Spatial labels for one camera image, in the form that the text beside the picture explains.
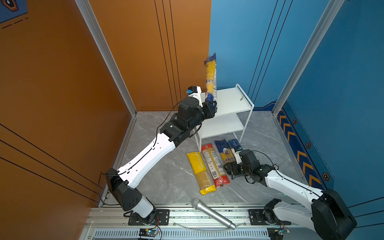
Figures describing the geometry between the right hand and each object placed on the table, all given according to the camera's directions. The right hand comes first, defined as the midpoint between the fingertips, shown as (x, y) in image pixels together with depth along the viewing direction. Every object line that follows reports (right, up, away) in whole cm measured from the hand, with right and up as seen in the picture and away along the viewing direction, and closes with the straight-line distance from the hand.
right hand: (231, 164), depth 87 cm
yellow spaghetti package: (-15, -9, -5) cm, 19 cm away
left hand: (-11, +34, -21) cm, 42 cm away
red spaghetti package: (-9, -1, +2) cm, 10 cm away
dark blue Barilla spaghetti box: (+4, +11, +11) cm, 16 cm away
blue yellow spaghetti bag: (-2, +7, +7) cm, 10 cm away
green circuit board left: (-43, -28, -16) cm, 54 cm away
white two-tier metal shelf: (-1, +31, -10) cm, 33 cm away
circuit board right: (+18, -29, -16) cm, 38 cm away
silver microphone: (-19, -17, -13) cm, 29 cm away
